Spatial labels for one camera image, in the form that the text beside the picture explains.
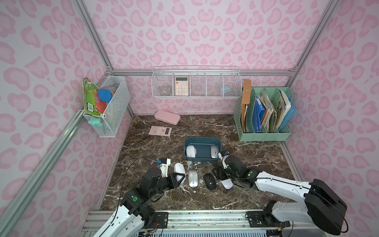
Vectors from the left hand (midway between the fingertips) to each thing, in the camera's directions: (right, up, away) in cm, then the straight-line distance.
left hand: (183, 174), depth 73 cm
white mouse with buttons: (-2, +3, +1) cm, 3 cm away
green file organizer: (+50, +31, +21) cm, 63 cm away
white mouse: (+24, -9, +10) cm, 27 cm away
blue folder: (+47, +32, +22) cm, 60 cm away
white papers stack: (+60, +35, +17) cm, 71 cm away
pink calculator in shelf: (-3, +50, +22) cm, 54 cm away
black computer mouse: (+14, -8, +11) cm, 19 cm away
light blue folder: (+65, +32, +18) cm, 75 cm away
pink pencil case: (-16, +31, +45) cm, 57 cm away
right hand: (+17, -1, +11) cm, 21 cm away
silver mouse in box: (+18, +8, +22) cm, 30 cm away
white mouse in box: (+3, +7, +22) cm, 24 cm away
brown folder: (+35, +38, +9) cm, 52 cm away
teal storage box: (+11, +11, +30) cm, 34 cm away
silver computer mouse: (+5, -6, +13) cm, 15 cm away
